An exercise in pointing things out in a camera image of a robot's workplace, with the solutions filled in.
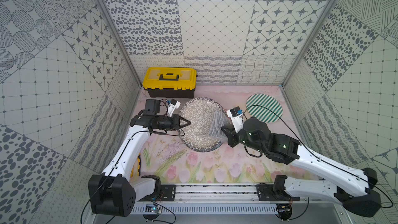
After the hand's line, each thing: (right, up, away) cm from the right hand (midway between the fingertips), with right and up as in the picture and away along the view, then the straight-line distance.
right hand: (223, 129), depth 67 cm
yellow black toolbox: (-31, +24, +34) cm, 52 cm away
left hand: (-17, +3, +7) cm, 19 cm away
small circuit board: (-33, -37, +4) cm, 50 cm away
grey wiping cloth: (-2, +4, -2) cm, 5 cm away
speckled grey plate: (-11, +7, +10) cm, 16 cm away
